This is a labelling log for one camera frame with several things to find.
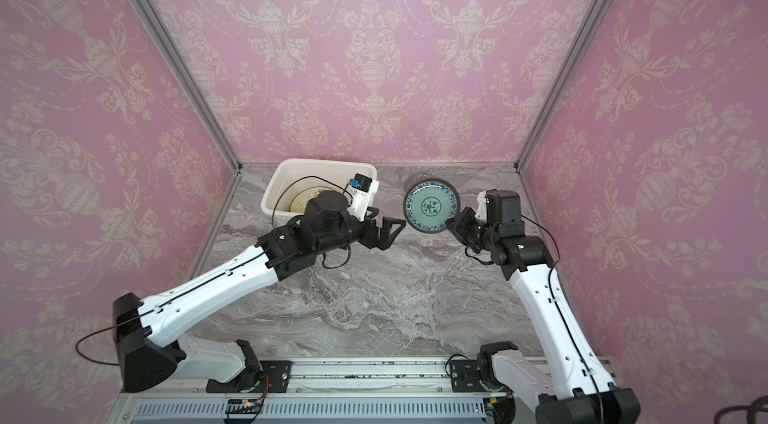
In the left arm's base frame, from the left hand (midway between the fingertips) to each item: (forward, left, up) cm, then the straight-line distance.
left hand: (392, 220), depth 68 cm
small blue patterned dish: (+9, -10, -5) cm, 14 cm away
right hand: (+4, -13, -5) cm, 15 cm away
